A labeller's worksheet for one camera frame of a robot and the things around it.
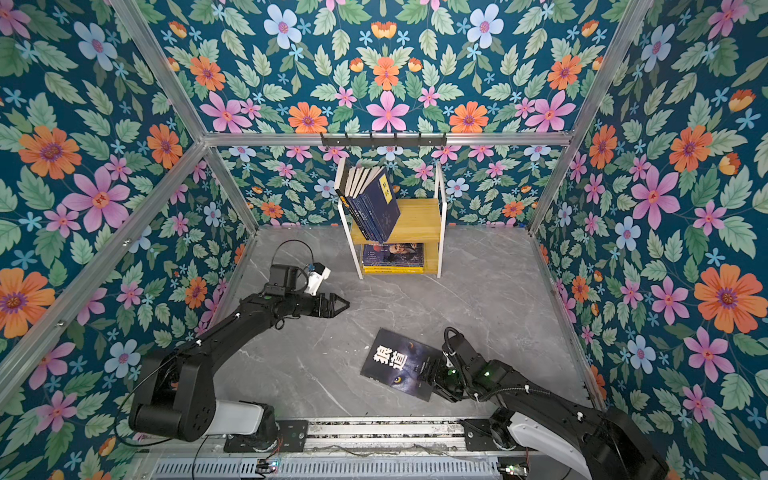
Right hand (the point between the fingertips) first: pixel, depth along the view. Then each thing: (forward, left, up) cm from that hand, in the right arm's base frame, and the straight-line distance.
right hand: (422, 384), depth 80 cm
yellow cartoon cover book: (+36, +8, +6) cm, 37 cm away
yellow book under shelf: (+36, +9, +4) cm, 38 cm away
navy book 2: (+36, +13, +30) cm, 49 cm away
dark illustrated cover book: (+37, +8, +7) cm, 38 cm away
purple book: (+40, +8, +8) cm, 41 cm away
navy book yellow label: (+36, +18, +31) cm, 51 cm away
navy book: (+37, +15, +34) cm, 53 cm away
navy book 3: (+42, +11, +27) cm, 51 cm away
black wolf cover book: (+6, +6, 0) cm, 8 cm away
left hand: (+20, +23, +12) cm, 33 cm away
